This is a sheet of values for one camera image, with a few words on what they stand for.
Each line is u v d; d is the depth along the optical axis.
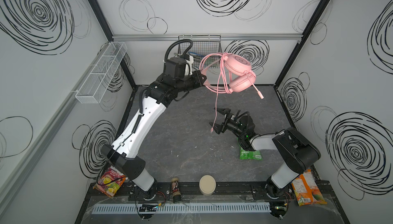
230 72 0.54
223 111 0.77
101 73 0.72
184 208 0.77
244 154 0.83
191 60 0.60
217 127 0.81
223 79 0.59
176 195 0.71
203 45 0.94
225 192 0.75
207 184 0.71
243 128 0.69
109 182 0.74
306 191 0.72
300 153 0.47
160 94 0.46
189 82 0.56
